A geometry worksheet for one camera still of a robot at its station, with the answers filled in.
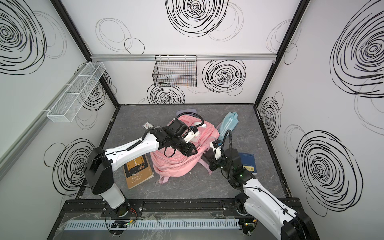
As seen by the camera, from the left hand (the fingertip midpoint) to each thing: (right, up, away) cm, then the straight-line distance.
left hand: (196, 150), depth 78 cm
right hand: (+3, -3, 0) cm, 5 cm away
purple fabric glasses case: (-4, +23, +37) cm, 44 cm away
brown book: (-34, -14, +6) cm, 37 cm away
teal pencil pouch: (+23, +14, +27) cm, 38 cm away
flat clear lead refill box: (-36, +12, +29) cm, 48 cm away
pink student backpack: (-15, -7, +1) cm, 16 cm away
